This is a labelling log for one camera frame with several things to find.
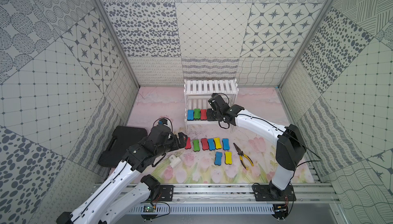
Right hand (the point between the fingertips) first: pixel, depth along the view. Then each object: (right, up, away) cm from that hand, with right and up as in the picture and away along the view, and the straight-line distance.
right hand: (211, 115), depth 88 cm
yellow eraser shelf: (+9, -24, -4) cm, 26 cm away
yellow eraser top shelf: (+4, -17, +3) cm, 18 cm away
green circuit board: (-31, -43, -16) cm, 56 cm away
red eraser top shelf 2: (-4, -17, +2) cm, 17 cm away
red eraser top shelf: (-14, -18, +4) cm, 24 cm away
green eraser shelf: (-8, +1, 0) cm, 8 cm away
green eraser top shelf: (-9, -19, +2) cm, 21 cm away
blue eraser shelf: (+4, -25, -2) cm, 25 cm away
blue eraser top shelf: (0, -17, +1) cm, 18 cm away
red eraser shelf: (-5, 0, -1) cm, 5 cm away
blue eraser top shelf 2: (+9, -18, +3) cm, 20 cm away
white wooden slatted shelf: (-8, +13, -8) cm, 17 cm away
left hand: (-16, -8, -16) cm, 24 cm away
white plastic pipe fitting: (-20, -24, -6) cm, 32 cm away
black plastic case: (-52, -13, -1) cm, 53 cm away
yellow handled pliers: (+17, -23, -2) cm, 29 cm away
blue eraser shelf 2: (-12, 0, 0) cm, 12 cm away
